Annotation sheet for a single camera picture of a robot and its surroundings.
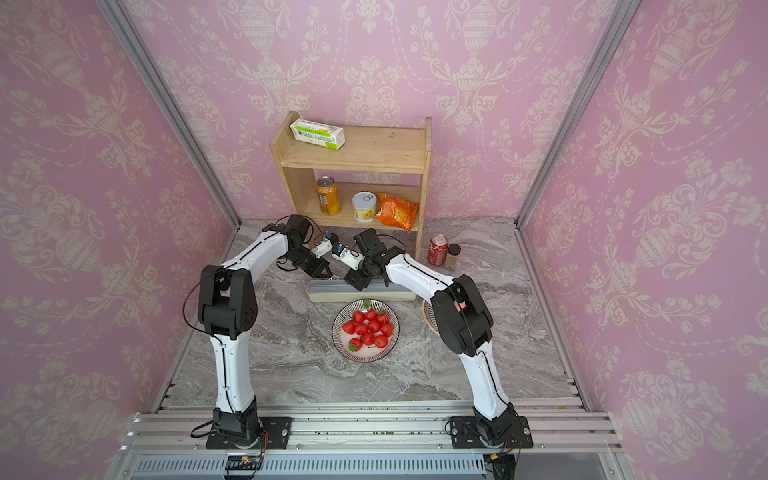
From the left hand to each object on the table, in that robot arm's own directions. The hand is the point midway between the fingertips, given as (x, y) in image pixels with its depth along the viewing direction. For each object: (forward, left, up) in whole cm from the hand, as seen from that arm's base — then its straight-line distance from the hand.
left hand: (328, 274), depth 98 cm
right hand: (0, -9, +3) cm, 10 cm away
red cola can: (+8, -36, +4) cm, 37 cm away
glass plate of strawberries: (-18, -13, -4) cm, 23 cm away
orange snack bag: (+8, -22, +21) cm, 31 cm away
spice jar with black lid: (+7, -42, 0) cm, 42 cm away
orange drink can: (+11, -2, +24) cm, 26 cm away
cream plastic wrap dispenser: (-6, -4, -1) cm, 7 cm away
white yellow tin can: (+11, -12, +20) cm, 26 cm away
